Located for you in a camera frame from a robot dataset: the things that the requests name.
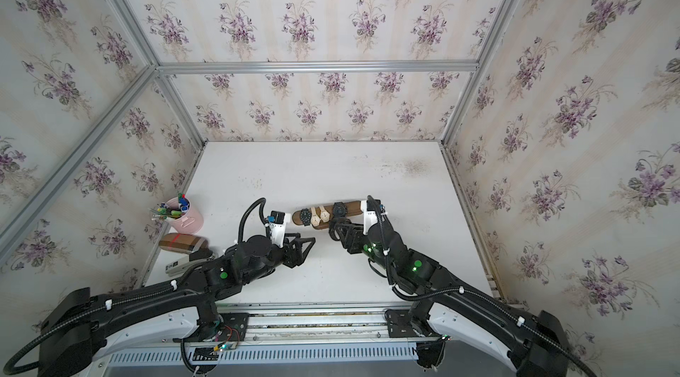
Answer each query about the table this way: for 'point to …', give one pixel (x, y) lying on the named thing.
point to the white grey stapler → (180, 265)
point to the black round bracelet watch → (332, 231)
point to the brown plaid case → (181, 242)
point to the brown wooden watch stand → (353, 208)
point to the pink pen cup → (181, 213)
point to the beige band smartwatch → (325, 215)
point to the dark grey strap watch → (305, 216)
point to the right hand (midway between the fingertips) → (345, 228)
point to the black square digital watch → (339, 209)
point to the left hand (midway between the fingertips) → (311, 240)
